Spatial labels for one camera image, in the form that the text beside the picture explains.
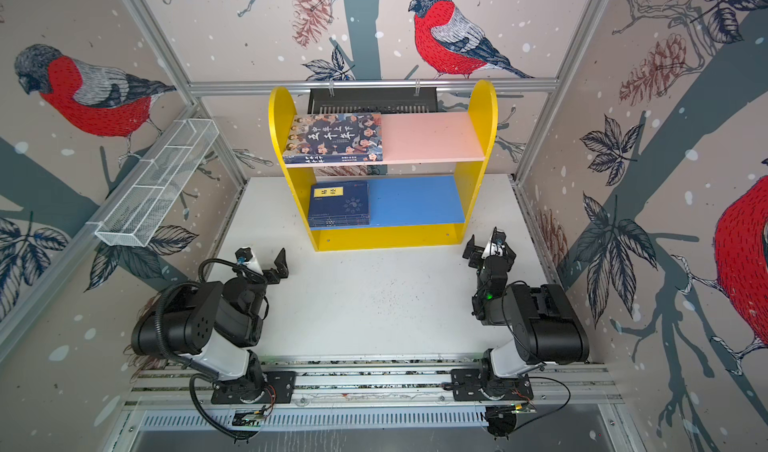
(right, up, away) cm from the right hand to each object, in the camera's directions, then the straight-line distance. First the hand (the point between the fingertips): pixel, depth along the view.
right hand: (488, 241), depth 89 cm
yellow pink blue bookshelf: (-19, +9, +5) cm, 21 cm away
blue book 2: (-49, +8, -2) cm, 50 cm away
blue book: (-46, +11, +1) cm, 47 cm away
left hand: (-67, -2, -3) cm, 67 cm away
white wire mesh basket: (-93, +16, -10) cm, 95 cm away
